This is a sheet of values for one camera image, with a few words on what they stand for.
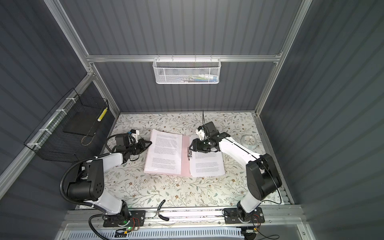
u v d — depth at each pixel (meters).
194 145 0.77
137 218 0.72
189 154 0.96
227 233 0.71
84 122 0.76
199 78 0.92
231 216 0.74
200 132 0.81
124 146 0.74
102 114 0.81
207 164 0.92
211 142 0.64
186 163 0.92
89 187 0.46
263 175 0.47
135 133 0.88
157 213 0.75
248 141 1.01
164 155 0.92
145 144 0.85
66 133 0.72
